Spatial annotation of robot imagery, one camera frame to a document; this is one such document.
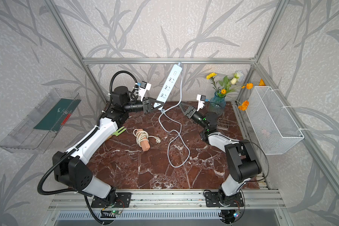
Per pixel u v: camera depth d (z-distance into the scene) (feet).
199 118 2.36
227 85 3.07
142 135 2.99
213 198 2.40
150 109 2.11
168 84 2.14
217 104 3.37
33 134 2.11
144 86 2.06
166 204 2.38
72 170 1.38
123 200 2.37
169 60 4.20
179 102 2.38
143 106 2.02
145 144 2.93
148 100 2.07
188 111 2.32
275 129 1.99
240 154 1.67
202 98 2.37
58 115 2.23
